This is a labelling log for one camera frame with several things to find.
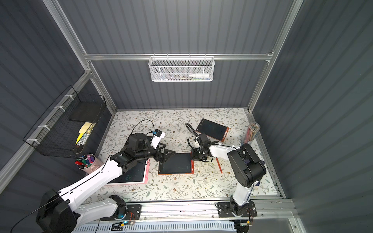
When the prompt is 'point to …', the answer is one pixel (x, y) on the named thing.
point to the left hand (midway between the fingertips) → (171, 151)
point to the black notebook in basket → (86, 111)
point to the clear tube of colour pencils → (250, 133)
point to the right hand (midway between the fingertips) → (193, 157)
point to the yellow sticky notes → (84, 127)
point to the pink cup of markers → (88, 163)
